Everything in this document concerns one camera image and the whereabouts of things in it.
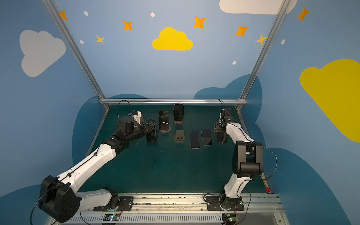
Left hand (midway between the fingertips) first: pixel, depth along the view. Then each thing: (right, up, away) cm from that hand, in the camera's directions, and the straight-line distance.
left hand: (157, 125), depth 78 cm
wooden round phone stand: (+11, 0, +33) cm, 35 cm away
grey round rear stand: (+3, -6, +25) cm, 26 cm away
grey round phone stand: (+13, -9, +20) cm, 25 cm away
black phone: (+37, -8, +4) cm, 38 cm away
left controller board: (-22, -47, -7) cm, 53 cm away
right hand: (+44, -1, +18) cm, 47 cm away
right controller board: (+39, -48, -7) cm, 62 cm away
